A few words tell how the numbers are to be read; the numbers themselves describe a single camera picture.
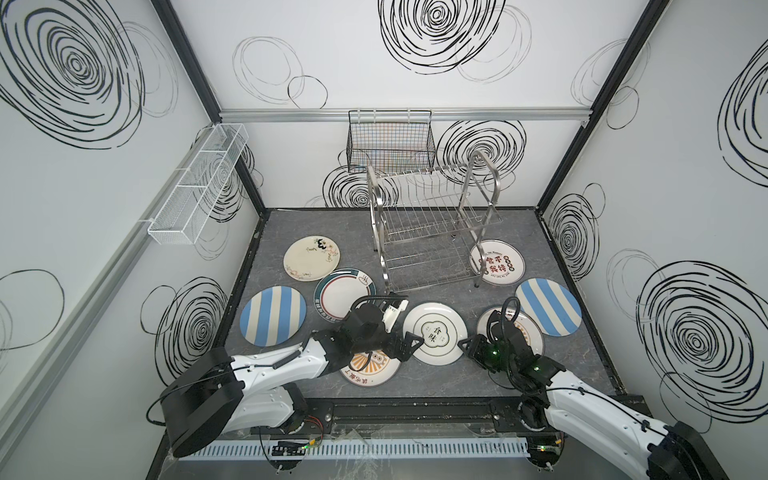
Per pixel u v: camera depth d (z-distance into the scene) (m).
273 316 0.91
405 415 0.74
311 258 1.05
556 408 0.58
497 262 1.05
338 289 0.98
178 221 0.71
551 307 0.94
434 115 0.91
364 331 0.61
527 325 0.89
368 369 0.81
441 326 0.89
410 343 0.69
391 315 0.71
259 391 0.47
